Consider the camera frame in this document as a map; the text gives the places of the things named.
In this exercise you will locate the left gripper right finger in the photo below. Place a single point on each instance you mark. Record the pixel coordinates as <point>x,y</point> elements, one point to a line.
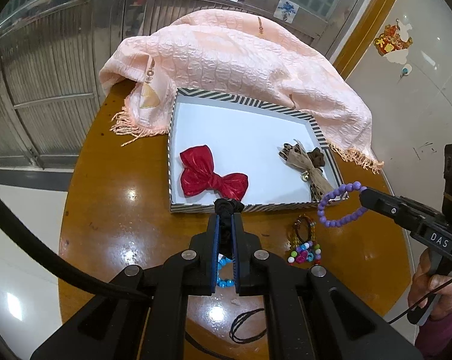
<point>238,252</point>

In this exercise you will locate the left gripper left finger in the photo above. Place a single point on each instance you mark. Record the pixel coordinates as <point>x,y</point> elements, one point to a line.
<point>212,245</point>

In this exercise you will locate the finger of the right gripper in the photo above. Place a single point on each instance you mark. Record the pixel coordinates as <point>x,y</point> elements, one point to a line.
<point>381,203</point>

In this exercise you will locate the black scrunchie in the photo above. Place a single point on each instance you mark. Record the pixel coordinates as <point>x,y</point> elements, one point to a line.
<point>225,209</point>

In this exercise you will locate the maroon sleeve forearm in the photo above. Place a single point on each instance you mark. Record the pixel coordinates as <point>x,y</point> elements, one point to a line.
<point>435,339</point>

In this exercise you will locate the person's right hand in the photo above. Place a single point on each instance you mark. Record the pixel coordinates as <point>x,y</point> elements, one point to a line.
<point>423,283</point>

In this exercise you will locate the red bow hair clip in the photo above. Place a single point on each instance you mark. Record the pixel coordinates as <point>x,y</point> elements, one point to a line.
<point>199,175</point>

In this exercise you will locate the dark brown scrunchie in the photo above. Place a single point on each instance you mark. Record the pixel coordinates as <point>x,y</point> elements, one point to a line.
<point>317,158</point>

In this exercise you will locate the round wooden table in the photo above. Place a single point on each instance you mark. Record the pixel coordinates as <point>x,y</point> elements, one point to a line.
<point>117,214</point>

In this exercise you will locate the beige burlap bow clip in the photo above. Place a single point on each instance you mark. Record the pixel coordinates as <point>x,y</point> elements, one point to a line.
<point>296,156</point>

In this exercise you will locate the striped white tray box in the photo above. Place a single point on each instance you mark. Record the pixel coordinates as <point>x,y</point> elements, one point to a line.
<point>244,135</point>

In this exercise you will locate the pink fringed scarf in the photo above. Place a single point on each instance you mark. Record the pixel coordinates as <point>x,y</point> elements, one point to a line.
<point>242,54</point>

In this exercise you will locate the blue white door sticker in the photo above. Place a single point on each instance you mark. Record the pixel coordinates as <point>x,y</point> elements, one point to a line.
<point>286,11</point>

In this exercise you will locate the red lucky wall decoration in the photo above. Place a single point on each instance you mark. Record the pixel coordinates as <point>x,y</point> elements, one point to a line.
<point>394,41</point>

